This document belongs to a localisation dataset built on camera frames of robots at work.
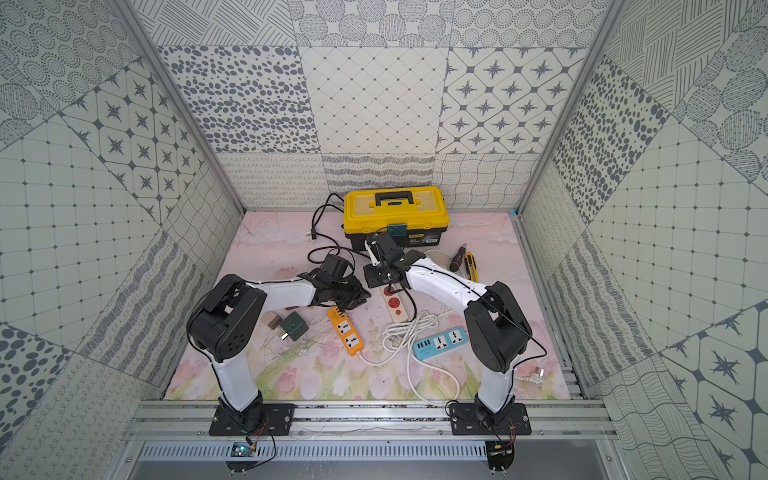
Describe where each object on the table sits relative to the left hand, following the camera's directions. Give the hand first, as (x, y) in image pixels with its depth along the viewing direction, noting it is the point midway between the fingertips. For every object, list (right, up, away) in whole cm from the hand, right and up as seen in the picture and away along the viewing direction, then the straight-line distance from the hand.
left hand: (372, 291), depth 94 cm
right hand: (+1, +5, -5) cm, 7 cm away
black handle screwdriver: (+29, +10, +9) cm, 32 cm away
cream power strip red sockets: (+7, -4, -1) cm, 8 cm away
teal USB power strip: (+20, -13, -10) cm, 26 cm away
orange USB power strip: (-6, -12, -9) cm, 16 cm away
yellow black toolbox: (+17, +27, +4) cm, 32 cm away
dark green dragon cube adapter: (-22, -8, -9) cm, 25 cm away
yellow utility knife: (+34, +7, +9) cm, 36 cm away
